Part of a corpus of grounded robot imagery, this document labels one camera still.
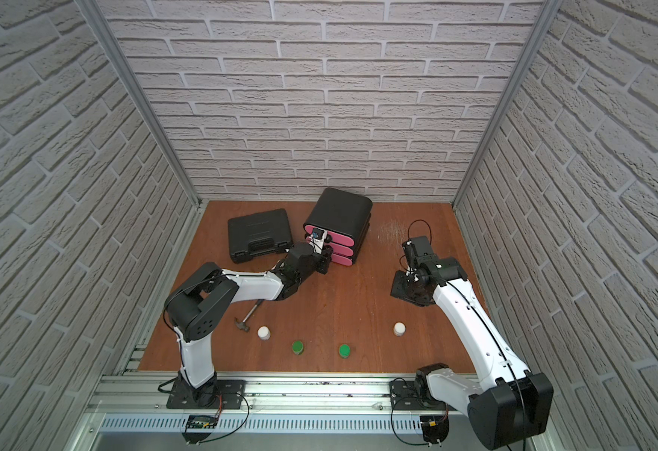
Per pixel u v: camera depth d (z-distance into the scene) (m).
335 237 0.88
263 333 0.82
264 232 1.04
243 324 0.85
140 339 0.87
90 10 0.69
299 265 0.72
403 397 0.73
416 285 0.63
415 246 0.60
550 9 0.68
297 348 0.79
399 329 0.83
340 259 0.96
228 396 0.74
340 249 0.92
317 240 0.81
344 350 0.79
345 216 0.96
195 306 0.50
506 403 0.37
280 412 0.72
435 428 0.69
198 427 0.71
